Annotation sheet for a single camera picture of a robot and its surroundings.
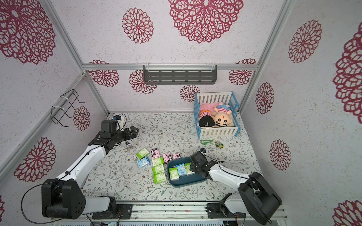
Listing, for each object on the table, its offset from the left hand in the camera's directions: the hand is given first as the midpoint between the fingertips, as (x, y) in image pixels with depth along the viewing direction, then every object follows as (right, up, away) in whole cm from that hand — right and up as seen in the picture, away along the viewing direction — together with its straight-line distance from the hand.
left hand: (133, 131), depth 86 cm
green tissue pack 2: (+4, -15, +8) cm, 17 cm away
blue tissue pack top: (+30, -23, 0) cm, 38 cm away
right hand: (+39, -23, +3) cm, 45 cm away
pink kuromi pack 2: (+20, -17, +6) cm, 27 cm away
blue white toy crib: (+67, +25, +24) cm, 75 cm away
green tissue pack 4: (+15, -23, +1) cm, 28 cm away
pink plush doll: (+52, +19, +25) cm, 61 cm away
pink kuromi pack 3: (+26, -16, +6) cm, 31 cm away
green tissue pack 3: (+15, -19, +4) cm, 24 cm away
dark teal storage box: (+31, -30, 0) cm, 43 cm away
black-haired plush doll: (+47, +8, +14) cm, 50 cm away
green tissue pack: (+25, -25, -3) cm, 36 cm away
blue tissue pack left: (+5, -20, +4) cm, 21 cm away
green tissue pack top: (+33, -22, +2) cm, 40 cm away
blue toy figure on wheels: (-7, -10, +12) cm, 17 cm away
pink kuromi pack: (+12, -15, +8) cm, 21 cm away
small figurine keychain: (+57, -10, +14) cm, 59 cm away
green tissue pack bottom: (+16, -27, -3) cm, 32 cm away
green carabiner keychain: (+47, -9, +17) cm, 51 cm away
